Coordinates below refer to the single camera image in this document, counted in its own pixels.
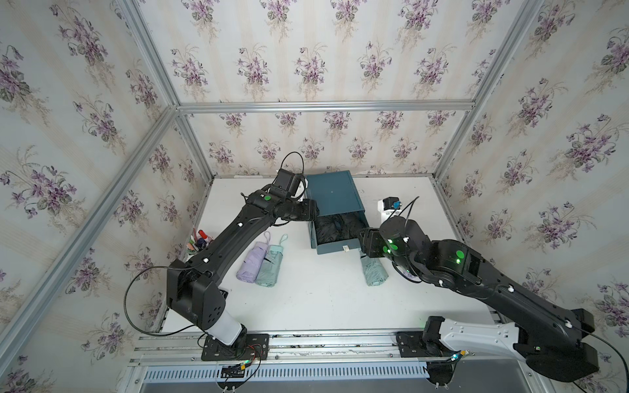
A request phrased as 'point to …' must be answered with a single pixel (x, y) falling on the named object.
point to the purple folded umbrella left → (251, 265)
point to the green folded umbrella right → (376, 273)
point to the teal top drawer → (336, 246)
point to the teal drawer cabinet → (335, 192)
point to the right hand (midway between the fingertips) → (365, 233)
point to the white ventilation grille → (293, 372)
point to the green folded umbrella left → (269, 272)
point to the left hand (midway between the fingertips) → (314, 212)
